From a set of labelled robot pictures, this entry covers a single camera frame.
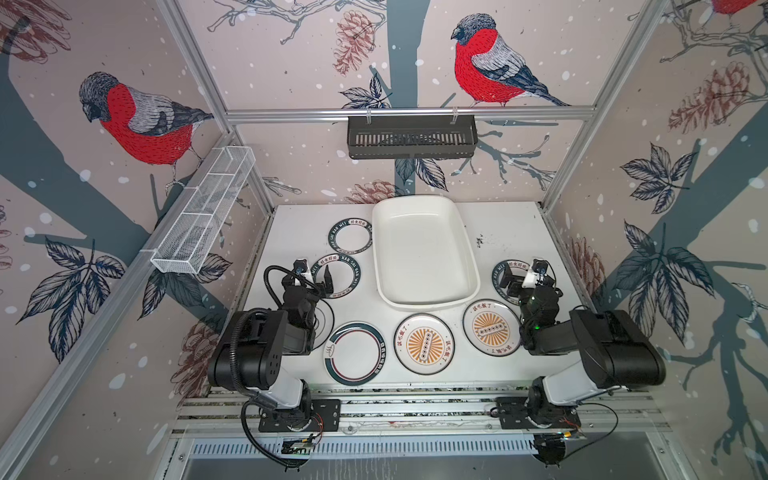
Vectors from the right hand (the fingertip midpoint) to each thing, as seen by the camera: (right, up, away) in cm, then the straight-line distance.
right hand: (523, 269), depth 89 cm
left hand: (-65, +1, 0) cm, 65 cm away
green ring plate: (-57, +10, +25) cm, 63 cm away
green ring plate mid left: (-57, -3, +13) cm, 58 cm away
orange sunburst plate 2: (-10, -17, -1) cm, 20 cm away
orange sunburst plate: (-31, -22, -3) cm, 38 cm away
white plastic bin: (-29, +2, +14) cm, 32 cm away
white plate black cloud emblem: (-61, -16, +1) cm, 63 cm away
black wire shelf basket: (-35, +46, +18) cm, 60 cm away
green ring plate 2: (+3, -1, +13) cm, 13 cm away
